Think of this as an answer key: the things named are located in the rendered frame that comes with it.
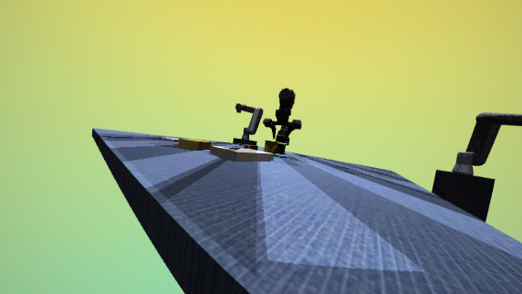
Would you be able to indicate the yellow rectangular block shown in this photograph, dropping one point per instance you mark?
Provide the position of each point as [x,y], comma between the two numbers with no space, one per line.
[193,144]

